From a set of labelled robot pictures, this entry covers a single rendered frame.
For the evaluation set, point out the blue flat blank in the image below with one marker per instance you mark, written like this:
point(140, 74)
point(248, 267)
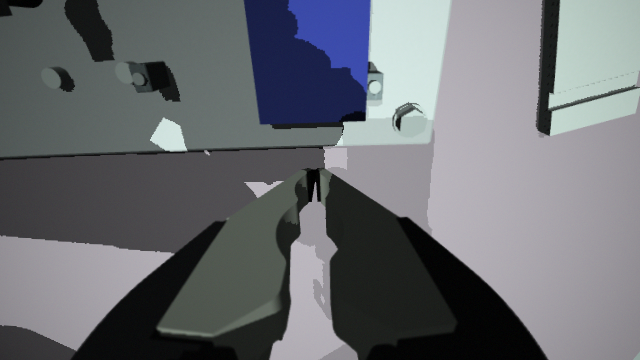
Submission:
point(309, 59)

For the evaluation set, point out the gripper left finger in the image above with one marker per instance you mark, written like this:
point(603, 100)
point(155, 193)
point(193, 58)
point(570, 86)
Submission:
point(227, 287)

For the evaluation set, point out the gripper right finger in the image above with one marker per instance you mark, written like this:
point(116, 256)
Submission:
point(392, 283)

